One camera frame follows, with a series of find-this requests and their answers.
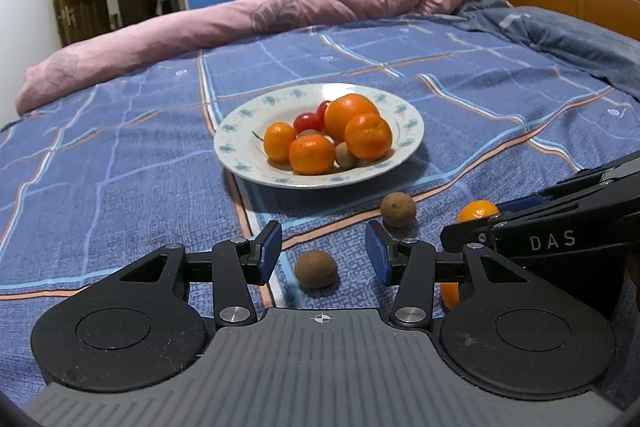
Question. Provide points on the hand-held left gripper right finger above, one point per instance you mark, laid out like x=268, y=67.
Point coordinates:
x=377, y=254

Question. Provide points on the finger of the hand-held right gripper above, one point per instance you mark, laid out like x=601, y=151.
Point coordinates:
x=475, y=234
x=590, y=179

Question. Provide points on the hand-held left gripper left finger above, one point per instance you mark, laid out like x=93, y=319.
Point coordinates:
x=270, y=252

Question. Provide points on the small orange mandarin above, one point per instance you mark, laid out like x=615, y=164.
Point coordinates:
x=450, y=294
x=368, y=136
x=311, y=154
x=477, y=211
x=279, y=141

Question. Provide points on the brown kiwi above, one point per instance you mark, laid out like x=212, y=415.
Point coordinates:
x=398, y=209
x=316, y=268

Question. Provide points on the small tan longan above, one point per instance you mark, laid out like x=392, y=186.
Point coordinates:
x=346, y=155
x=307, y=134

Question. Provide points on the white floral rim plate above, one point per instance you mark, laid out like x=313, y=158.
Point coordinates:
x=250, y=147

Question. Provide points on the red cherry tomato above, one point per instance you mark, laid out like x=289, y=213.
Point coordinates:
x=308, y=123
x=322, y=109

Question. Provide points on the large orange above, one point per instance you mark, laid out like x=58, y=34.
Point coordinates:
x=350, y=114

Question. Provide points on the grey blue blanket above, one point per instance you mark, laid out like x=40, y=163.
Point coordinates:
x=565, y=37

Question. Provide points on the blue plaid bedsheet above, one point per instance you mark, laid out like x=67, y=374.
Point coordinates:
x=125, y=167

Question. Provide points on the pink duvet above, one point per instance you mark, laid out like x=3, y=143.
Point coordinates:
x=225, y=22

